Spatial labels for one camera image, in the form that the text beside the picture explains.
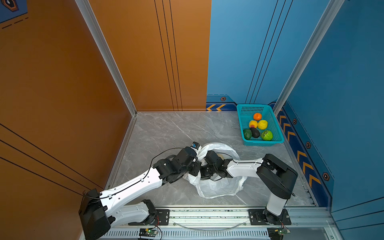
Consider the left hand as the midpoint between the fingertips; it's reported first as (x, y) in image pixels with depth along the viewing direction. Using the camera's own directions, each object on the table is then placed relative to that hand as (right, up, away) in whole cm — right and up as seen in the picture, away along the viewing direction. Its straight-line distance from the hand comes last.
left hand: (200, 162), depth 76 cm
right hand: (-6, -10, +6) cm, 13 cm away
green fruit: (+45, +13, +23) cm, 52 cm away
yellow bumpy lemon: (+45, +20, +29) cm, 57 cm away
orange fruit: (+44, +26, +36) cm, 62 cm away
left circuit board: (-26, -32, -5) cm, 41 cm away
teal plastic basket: (+37, +29, +40) cm, 61 cm away
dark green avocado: (+33, +13, +24) cm, 43 cm away
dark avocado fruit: (+38, +13, +25) cm, 47 cm away
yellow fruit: (+38, +20, +29) cm, 52 cm away
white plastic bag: (+13, -15, +7) cm, 21 cm away
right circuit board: (+36, -33, -6) cm, 49 cm away
